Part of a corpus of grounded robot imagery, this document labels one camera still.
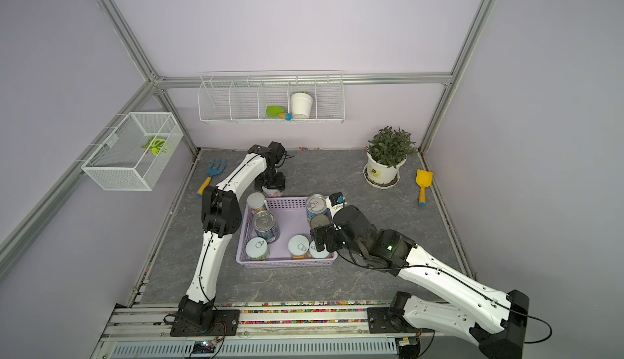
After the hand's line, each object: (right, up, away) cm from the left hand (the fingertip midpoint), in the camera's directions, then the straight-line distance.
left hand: (274, 188), depth 100 cm
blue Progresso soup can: (+18, -5, -11) cm, 22 cm away
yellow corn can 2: (+17, -20, -18) cm, 32 cm away
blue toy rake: (-33, +7, +14) cm, 37 cm away
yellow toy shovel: (+66, +3, +8) cm, 66 cm away
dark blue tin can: (0, -12, -16) cm, 20 cm away
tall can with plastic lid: (-4, -4, -15) cm, 16 cm away
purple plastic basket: (+4, -18, -9) cm, 20 cm away
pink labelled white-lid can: (-1, -2, -2) cm, 3 cm away
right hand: (+20, -9, -29) cm, 37 cm away
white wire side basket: (-45, +13, -18) cm, 50 cm away
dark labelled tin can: (+19, -10, -16) cm, 27 cm away
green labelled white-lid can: (-3, -20, -17) cm, 26 cm away
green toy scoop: (0, +32, 0) cm, 32 cm away
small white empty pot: (+12, +32, -9) cm, 36 cm away
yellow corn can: (+12, -19, -17) cm, 28 cm away
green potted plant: (+47, +17, -5) cm, 50 cm away
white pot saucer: (+45, +1, +5) cm, 46 cm away
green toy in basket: (-36, +16, -20) cm, 44 cm away
